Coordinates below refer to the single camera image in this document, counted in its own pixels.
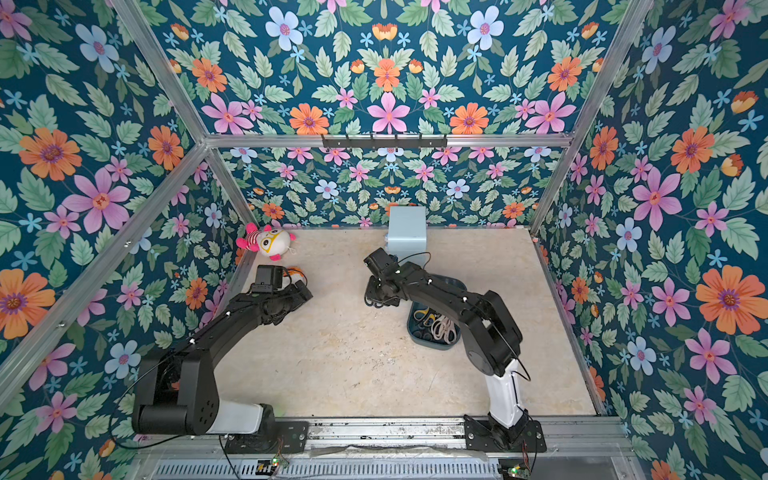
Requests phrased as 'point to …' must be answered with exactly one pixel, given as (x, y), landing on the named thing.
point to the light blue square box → (407, 234)
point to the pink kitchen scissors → (443, 328)
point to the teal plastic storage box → (421, 334)
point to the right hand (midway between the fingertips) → (372, 294)
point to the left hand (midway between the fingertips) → (306, 294)
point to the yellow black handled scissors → (424, 316)
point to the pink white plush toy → (274, 242)
